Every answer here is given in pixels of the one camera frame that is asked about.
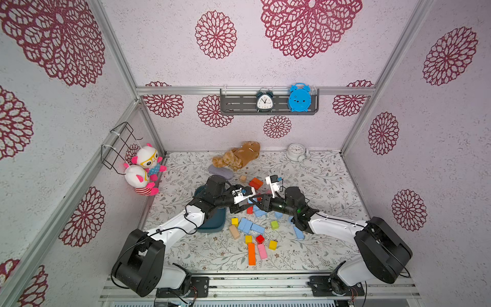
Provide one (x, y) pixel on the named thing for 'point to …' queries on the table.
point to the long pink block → (263, 251)
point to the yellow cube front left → (249, 239)
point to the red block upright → (250, 210)
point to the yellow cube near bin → (234, 220)
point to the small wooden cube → (243, 178)
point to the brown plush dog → (239, 157)
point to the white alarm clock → (297, 152)
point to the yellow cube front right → (273, 245)
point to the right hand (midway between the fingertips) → (249, 197)
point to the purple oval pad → (226, 172)
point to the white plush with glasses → (148, 158)
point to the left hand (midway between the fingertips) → (249, 196)
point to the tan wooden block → (234, 232)
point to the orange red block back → (256, 183)
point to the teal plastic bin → (215, 222)
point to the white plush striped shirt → (138, 178)
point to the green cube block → (274, 224)
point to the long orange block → (252, 255)
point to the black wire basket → (116, 146)
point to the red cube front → (259, 239)
